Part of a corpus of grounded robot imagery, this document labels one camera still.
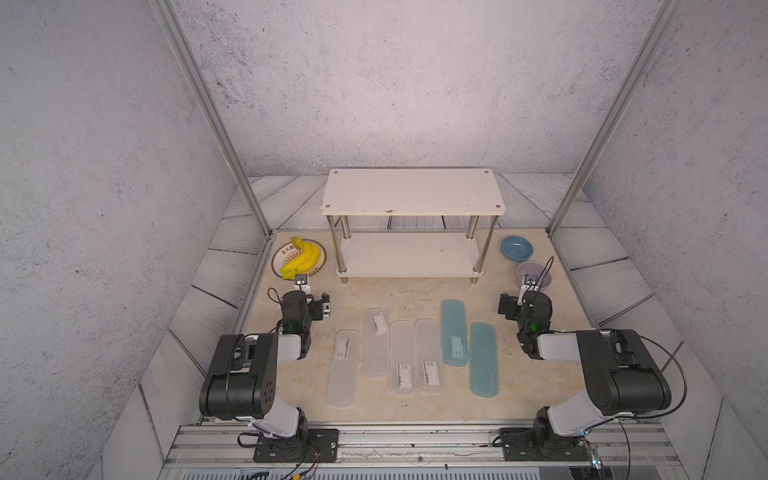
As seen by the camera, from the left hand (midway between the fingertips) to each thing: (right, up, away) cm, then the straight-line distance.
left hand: (312, 293), depth 95 cm
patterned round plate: (-15, +13, +20) cm, 28 cm away
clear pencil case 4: (+36, -18, -6) cm, 40 cm away
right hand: (+66, 0, -1) cm, 66 cm away
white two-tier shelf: (+47, +29, -11) cm, 57 cm away
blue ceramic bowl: (+71, +14, +17) cm, 75 cm away
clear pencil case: (+11, -20, -10) cm, 25 cm away
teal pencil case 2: (+44, -12, -4) cm, 45 cm away
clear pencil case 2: (+20, -14, -6) cm, 25 cm away
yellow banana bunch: (-6, +10, +10) cm, 15 cm away
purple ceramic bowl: (+78, +6, +13) cm, 80 cm away
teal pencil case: (+51, -18, -8) cm, 55 cm away
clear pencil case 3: (+28, -17, -8) cm, 34 cm away
